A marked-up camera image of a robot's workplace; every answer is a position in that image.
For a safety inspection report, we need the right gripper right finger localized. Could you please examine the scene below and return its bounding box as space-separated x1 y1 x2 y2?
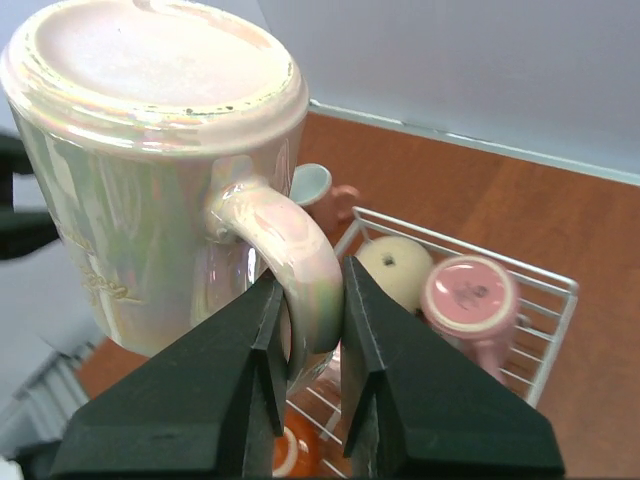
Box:
341 256 565 478

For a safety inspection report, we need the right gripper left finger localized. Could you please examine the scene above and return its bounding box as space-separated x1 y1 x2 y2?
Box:
51 278 287 478

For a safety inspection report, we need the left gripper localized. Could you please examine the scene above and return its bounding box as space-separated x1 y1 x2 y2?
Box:
1 132 59 261

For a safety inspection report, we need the pink ghost pattern mug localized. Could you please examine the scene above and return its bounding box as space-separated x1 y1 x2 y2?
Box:
420 255 520 383

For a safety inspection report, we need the beige round mug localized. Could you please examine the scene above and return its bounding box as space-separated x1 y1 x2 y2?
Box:
356 236 434 314

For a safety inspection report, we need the pearlescent pink mug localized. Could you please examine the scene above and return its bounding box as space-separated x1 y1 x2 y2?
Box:
1 1 343 391

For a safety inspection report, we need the orange brown mug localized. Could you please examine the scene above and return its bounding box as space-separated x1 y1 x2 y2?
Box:
272 409 320 478

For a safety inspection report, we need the pink floral mug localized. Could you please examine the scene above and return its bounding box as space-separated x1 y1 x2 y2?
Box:
289 163 361 235

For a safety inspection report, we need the white wire dish rack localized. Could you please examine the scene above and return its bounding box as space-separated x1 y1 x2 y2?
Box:
287 207 578 478

